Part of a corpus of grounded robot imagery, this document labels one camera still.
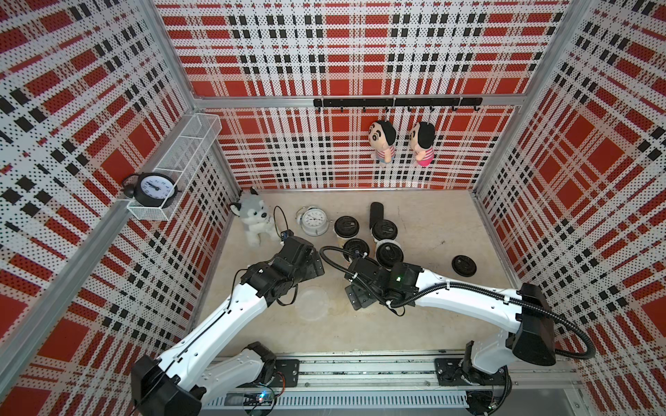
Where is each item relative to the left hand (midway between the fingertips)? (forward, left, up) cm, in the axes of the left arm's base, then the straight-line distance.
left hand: (312, 265), depth 78 cm
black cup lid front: (+8, -55, -17) cm, 58 cm away
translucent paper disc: (+9, -21, -1) cm, 23 cm away
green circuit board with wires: (-33, +12, -15) cm, 38 cm away
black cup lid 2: (+7, -14, +1) cm, 15 cm away
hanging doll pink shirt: (+44, -38, +15) cm, 60 cm away
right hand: (-6, -17, -2) cm, 18 cm away
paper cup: (+11, -9, -3) cm, 14 cm away
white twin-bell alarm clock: (+27, +3, -13) cm, 30 cm away
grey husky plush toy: (+20, +22, -1) cm, 30 cm away
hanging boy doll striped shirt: (+42, -24, +17) cm, 51 cm away
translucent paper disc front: (-6, +2, -18) cm, 19 cm away
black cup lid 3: (+13, -23, +1) cm, 27 cm away
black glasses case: (+35, -24, -17) cm, 45 cm away
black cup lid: (+14, -11, 0) cm, 18 cm away
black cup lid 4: (+3, -23, +2) cm, 24 cm away
